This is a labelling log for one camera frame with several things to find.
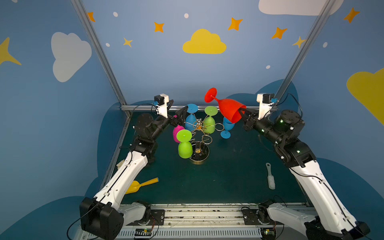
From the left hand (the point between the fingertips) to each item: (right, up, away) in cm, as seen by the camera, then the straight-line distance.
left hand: (177, 102), depth 65 cm
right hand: (+27, -3, -6) cm, 28 cm away
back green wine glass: (+16, -10, +21) cm, 28 cm away
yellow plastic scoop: (-26, -45, +19) cm, 55 cm away
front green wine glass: (+3, -22, +10) cm, 24 cm away
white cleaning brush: (+53, -42, +21) cm, 71 cm away
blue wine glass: (+29, -10, +30) cm, 43 cm away
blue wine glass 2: (+5, -7, +22) cm, 24 cm away
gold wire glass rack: (+12, -28, +33) cm, 44 cm away
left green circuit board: (-18, -64, +7) cm, 66 cm away
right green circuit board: (+45, -65, +8) cm, 79 cm away
